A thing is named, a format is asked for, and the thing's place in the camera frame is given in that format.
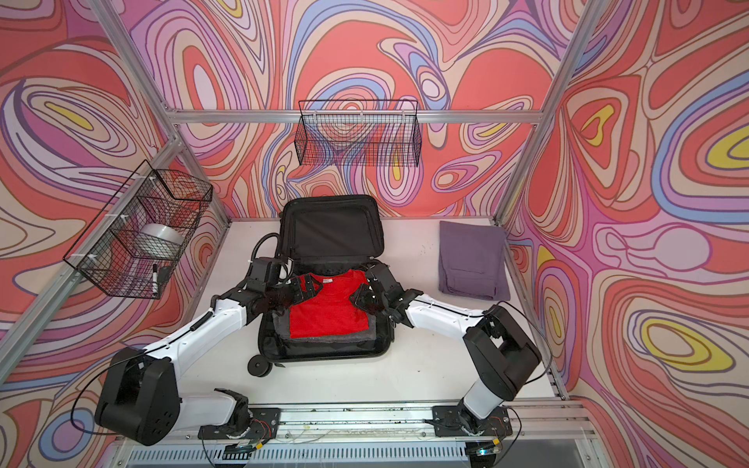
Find black marker pen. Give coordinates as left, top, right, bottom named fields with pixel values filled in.
left=150, top=263, right=160, bottom=298

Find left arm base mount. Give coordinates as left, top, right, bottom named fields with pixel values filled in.
left=198, top=407, right=281, bottom=443

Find black wire basket back wall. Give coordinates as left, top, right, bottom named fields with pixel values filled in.
left=294, top=99, right=422, bottom=168

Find black wire basket wall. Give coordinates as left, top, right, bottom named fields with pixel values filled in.
left=64, top=161, right=214, bottom=300
left=294, top=99, right=422, bottom=168

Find folded purple jeans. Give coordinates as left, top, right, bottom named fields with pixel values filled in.
left=438, top=222, right=511, bottom=302

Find black white suitcase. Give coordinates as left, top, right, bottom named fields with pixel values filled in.
left=248, top=195, right=394, bottom=378

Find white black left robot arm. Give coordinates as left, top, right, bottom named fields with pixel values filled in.
left=94, top=257, right=323, bottom=446

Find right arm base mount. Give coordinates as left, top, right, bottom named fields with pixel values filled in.
left=424, top=405, right=514, bottom=439

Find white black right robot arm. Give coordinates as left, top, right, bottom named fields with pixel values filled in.
left=349, top=264, right=542, bottom=421

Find aluminium front rail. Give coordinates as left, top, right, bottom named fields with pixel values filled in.
left=100, top=400, right=610, bottom=467

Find red shirt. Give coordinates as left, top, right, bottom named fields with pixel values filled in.
left=290, top=270, right=368, bottom=339

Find silver tape roll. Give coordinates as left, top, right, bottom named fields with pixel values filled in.
left=135, top=223, right=185, bottom=261

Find black wire basket left wall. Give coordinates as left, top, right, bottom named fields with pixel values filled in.
left=64, top=161, right=214, bottom=300

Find grey fluffy towel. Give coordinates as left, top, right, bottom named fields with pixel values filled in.
left=272, top=312, right=376, bottom=344

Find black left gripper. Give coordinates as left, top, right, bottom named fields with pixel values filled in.
left=263, top=273, right=323, bottom=311

